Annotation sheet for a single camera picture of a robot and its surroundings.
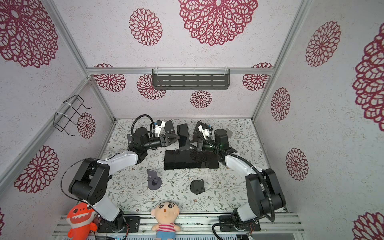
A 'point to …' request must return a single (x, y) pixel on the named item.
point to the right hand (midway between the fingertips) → (189, 142)
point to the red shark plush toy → (80, 217)
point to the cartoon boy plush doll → (166, 214)
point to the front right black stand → (197, 186)
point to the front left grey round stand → (154, 182)
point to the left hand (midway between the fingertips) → (177, 139)
